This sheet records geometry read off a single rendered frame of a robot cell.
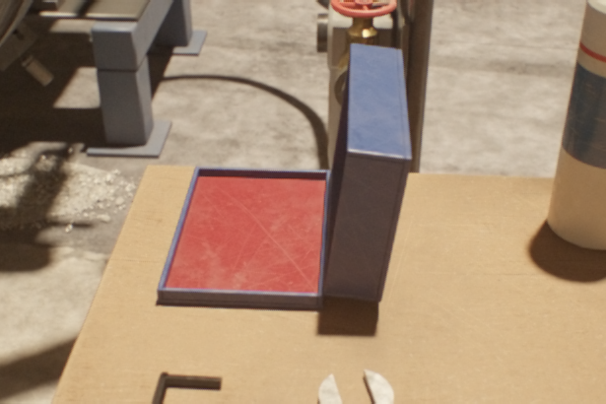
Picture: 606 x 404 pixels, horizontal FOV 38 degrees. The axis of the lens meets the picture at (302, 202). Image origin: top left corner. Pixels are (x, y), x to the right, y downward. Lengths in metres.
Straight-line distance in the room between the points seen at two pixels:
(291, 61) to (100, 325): 1.55
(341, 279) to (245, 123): 1.26
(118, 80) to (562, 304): 1.20
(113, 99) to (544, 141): 0.84
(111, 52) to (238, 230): 1.03
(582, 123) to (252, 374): 0.28
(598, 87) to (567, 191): 0.08
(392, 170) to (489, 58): 1.63
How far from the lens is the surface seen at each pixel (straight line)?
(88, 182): 1.64
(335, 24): 1.06
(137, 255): 0.64
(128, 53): 1.65
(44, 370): 1.27
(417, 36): 0.95
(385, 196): 0.53
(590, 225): 0.65
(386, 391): 0.52
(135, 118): 1.70
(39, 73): 1.47
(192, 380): 0.53
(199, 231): 0.65
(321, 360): 0.55
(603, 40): 0.60
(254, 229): 0.65
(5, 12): 1.32
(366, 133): 0.54
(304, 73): 2.02
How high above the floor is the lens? 0.85
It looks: 33 degrees down
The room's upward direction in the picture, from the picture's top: straight up
